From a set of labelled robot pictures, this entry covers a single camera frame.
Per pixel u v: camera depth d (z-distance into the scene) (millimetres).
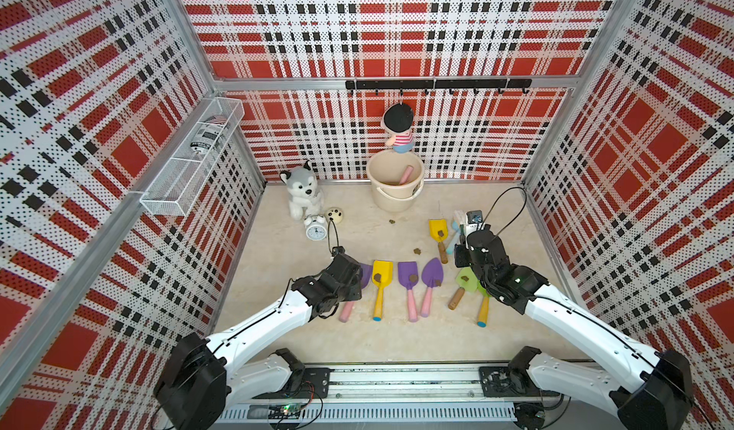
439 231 1043
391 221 1084
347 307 859
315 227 995
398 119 932
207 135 779
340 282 632
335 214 1067
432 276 932
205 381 389
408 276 932
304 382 727
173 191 806
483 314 840
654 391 374
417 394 733
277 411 708
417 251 1005
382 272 934
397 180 1138
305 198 989
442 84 903
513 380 659
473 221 661
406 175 1106
